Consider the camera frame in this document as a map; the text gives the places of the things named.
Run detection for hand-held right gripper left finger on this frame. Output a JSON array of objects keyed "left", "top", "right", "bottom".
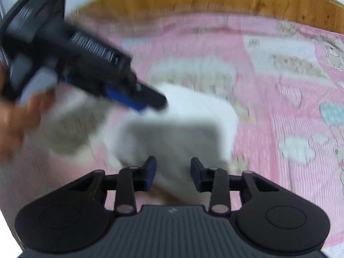
[{"left": 68, "top": 156, "right": 157, "bottom": 216}]

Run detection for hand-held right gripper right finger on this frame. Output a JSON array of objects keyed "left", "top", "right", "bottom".
[{"left": 190, "top": 157, "right": 280, "bottom": 216}]

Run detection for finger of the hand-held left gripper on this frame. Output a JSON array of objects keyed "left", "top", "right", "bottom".
[
  {"left": 106, "top": 86, "right": 147, "bottom": 112},
  {"left": 134, "top": 83, "right": 168, "bottom": 111}
]

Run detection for cream pants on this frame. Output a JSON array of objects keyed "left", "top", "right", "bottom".
[{"left": 107, "top": 82, "right": 240, "bottom": 207}]

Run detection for person's left hand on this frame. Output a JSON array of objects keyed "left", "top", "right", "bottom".
[{"left": 0, "top": 70, "right": 55, "bottom": 162}]

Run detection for pink bear printed blanket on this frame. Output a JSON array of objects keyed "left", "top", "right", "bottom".
[{"left": 0, "top": 11, "right": 344, "bottom": 250}]

